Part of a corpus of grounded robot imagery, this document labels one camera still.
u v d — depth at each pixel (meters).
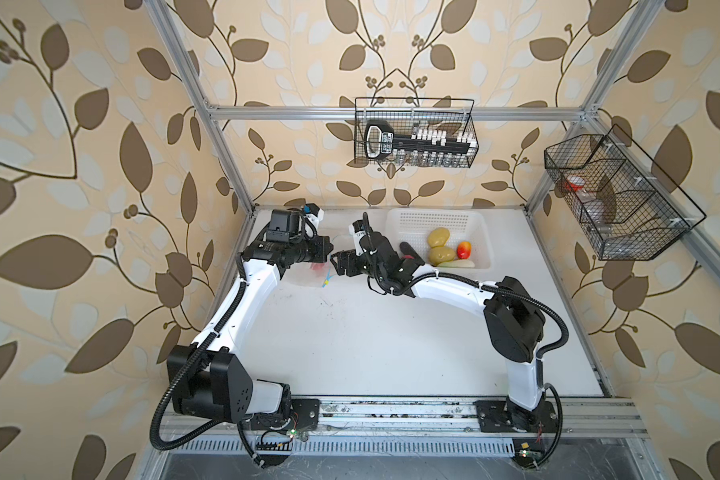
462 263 0.99
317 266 1.00
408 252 1.04
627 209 0.73
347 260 0.75
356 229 0.77
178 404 0.42
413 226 1.12
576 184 0.81
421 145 0.83
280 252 0.56
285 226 0.61
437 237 1.07
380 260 0.67
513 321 0.49
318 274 1.03
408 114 0.90
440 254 0.99
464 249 1.02
